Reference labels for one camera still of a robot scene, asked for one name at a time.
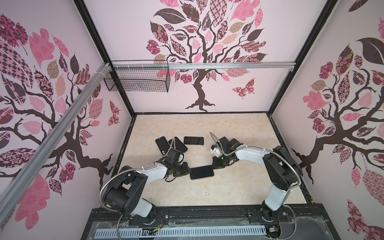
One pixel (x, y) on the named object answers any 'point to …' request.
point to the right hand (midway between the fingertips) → (211, 166)
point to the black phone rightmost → (234, 142)
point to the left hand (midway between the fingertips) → (191, 173)
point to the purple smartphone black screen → (201, 172)
